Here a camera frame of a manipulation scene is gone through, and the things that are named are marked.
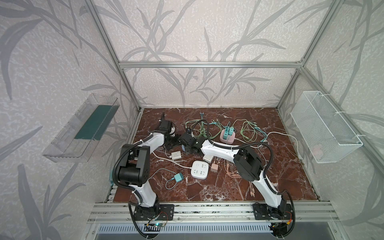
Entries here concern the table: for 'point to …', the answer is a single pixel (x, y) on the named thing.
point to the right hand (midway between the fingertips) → (190, 141)
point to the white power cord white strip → (172, 161)
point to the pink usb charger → (214, 168)
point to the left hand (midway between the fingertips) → (182, 138)
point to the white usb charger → (208, 158)
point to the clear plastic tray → (76, 141)
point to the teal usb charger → (179, 177)
